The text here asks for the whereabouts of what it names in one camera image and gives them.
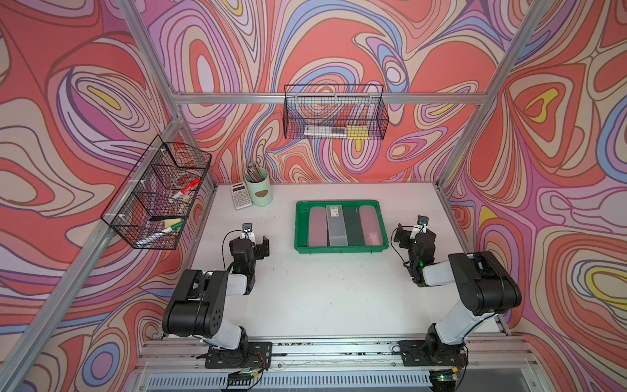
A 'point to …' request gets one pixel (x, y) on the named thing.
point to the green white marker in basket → (175, 226)
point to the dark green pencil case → (354, 231)
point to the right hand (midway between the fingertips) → (412, 231)
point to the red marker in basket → (188, 186)
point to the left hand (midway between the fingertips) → (253, 237)
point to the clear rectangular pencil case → (337, 230)
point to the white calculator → (240, 195)
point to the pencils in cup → (254, 172)
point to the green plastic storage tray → (301, 228)
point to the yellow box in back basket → (357, 132)
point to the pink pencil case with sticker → (371, 225)
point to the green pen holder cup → (260, 186)
